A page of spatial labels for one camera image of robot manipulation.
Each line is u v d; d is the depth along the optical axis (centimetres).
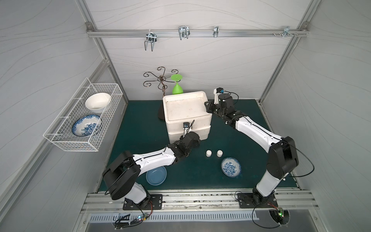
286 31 76
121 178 43
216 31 73
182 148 65
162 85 97
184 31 76
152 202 73
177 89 94
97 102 74
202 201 75
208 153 89
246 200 73
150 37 78
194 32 78
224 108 66
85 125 65
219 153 88
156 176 79
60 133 57
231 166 85
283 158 46
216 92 77
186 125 75
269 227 67
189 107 85
